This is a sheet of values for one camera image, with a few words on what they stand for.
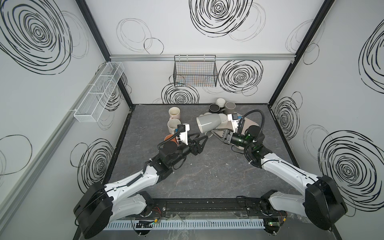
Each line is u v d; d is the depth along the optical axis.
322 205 0.41
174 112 1.05
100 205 0.40
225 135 0.66
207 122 0.66
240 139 0.65
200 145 0.65
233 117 0.67
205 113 1.07
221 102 1.10
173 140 0.51
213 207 0.75
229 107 1.05
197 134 0.72
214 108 1.06
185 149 0.64
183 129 0.63
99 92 0.72
